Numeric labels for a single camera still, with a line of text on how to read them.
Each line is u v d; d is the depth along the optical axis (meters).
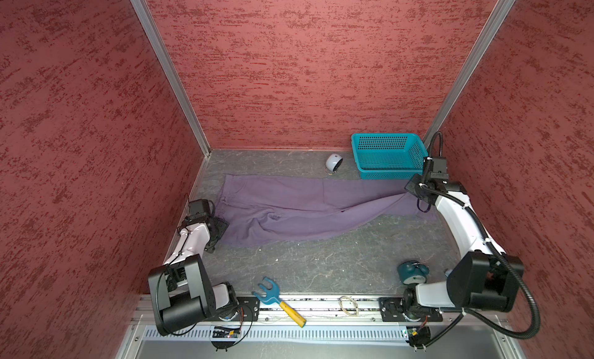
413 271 0.75
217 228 0.80
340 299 0.77
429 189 0.59
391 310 0.74
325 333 0.77
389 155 1.22
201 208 0.70
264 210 0.95
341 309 0.75
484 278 0.41
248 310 0.70
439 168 0.64
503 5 0.73
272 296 0.75
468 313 0.48
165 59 0.85
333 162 1.07
